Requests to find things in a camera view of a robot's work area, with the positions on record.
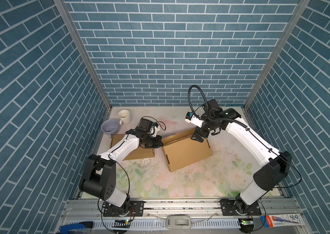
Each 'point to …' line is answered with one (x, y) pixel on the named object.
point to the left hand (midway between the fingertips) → (163, 143)
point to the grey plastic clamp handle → (178, 222)
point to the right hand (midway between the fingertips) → (194, 128)
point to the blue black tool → (85, 226)
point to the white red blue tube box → (279, 220)
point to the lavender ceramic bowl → (110, 126)
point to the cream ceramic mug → (126, 117)
